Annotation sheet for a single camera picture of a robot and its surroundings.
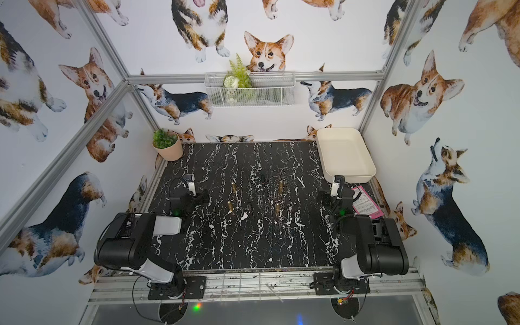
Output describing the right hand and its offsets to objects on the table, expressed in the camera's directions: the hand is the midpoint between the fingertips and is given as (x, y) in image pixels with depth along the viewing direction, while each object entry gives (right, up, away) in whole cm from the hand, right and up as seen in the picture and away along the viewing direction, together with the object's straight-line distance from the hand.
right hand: (329, 185), depth 93 cm
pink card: (+17, -10, +2) cm, 20 cm away
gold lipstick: (-45, -2, +6) cm, 45 cm away
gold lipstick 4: (-24, -10, -1) cm, 26 cm away
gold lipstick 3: (-45, -9, -1) cm, 46 cm away
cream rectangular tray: (+15, +16, +24) cm, 32 cm away
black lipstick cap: (-31, +2, +16) cm, 35 cm away
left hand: (-61, +1, +1) cm, 61 cm away
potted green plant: (-80, +20, +10) cm, 83 cm away
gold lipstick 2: (-22, -2, +6) cm, 23 cm away
